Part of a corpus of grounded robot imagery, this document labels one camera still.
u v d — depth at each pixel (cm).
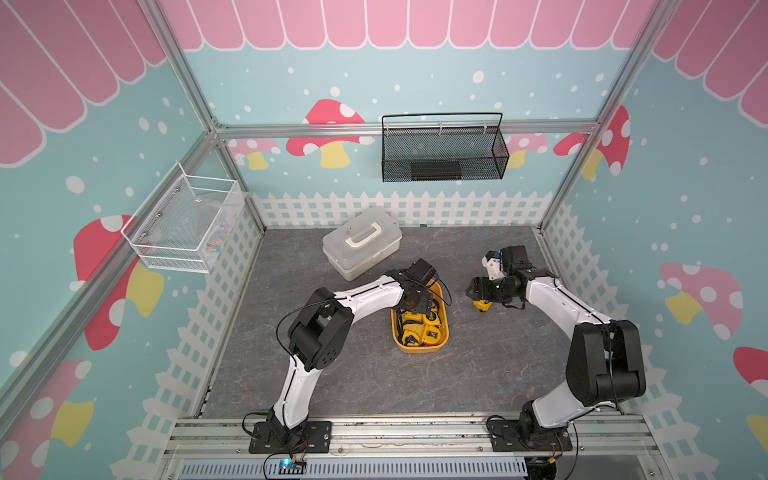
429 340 89
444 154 93
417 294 87
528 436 67
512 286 67
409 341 88
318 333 53
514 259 73
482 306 95
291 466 73
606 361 45
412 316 94
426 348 87
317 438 74
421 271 76
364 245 100
